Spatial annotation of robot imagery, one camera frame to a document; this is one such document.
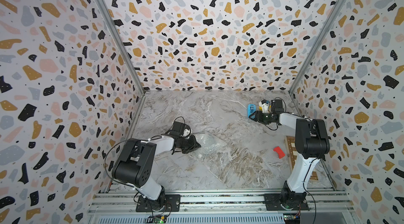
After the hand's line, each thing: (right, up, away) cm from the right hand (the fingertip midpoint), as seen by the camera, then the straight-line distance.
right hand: (254, 116), depth 102 cm
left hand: (-33, -16, -11) cm, 38 cm away
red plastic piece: (+12, -20, -12) cm, 27 cm away
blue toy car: (0, +5, +5) cm, 8 cm away
